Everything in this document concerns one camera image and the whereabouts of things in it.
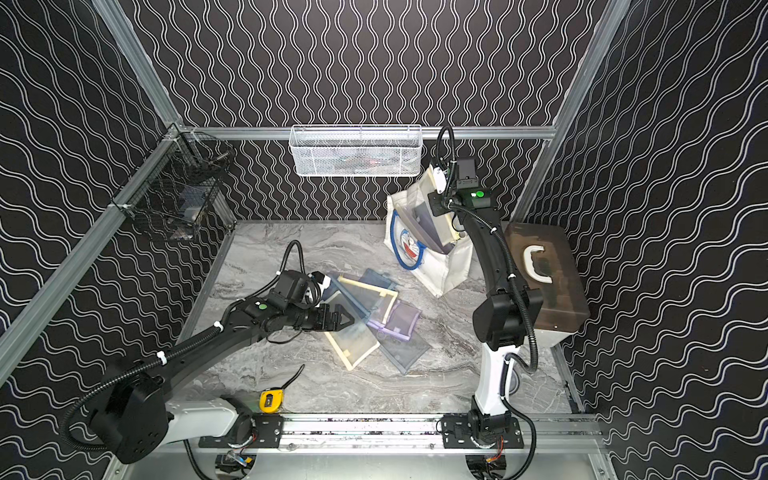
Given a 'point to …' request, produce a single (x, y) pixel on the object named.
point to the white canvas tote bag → (424, 244)
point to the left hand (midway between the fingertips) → (343, 317)
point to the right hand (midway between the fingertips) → (442, 193)
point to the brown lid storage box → (546, 259)
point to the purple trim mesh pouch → (411, 217)
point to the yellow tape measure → (272, 399)
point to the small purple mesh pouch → (400, 321)
